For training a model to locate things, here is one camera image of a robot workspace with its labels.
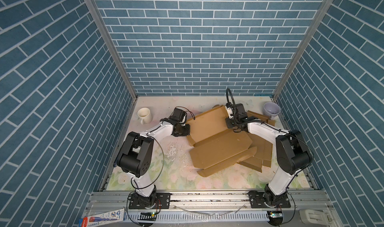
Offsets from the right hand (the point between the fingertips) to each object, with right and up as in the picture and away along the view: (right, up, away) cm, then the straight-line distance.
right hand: (228, 117), depth 97 cm
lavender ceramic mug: (+34, +5, +12) cm, 37 cm away
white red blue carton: (-63, -45, -29) cm, 83 cm away
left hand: (-26, -9, -2) cm, 27 cm away
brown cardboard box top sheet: (-10, -16, -5) cm, 19 cm away
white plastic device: (+35, -45, -29) cm, 64 cm away
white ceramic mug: (-55, +1, +2) cm, 56 cm away
